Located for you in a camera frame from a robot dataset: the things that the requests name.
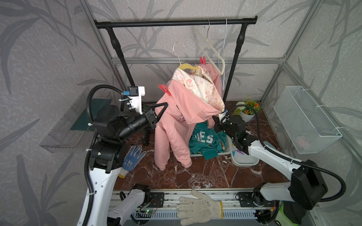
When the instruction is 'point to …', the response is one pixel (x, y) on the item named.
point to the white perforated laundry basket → (227, 149)
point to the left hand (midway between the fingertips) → (167, 107)
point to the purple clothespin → (240, 151)
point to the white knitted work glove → (191, 210)
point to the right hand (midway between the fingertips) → (213, 115)
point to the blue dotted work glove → (132, 159)
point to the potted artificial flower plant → (247, 109)
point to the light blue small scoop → (267, 143)
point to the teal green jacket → (208, 142)
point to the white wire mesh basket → (309, 130)
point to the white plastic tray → (240, 160)
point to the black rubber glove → (295, 213)
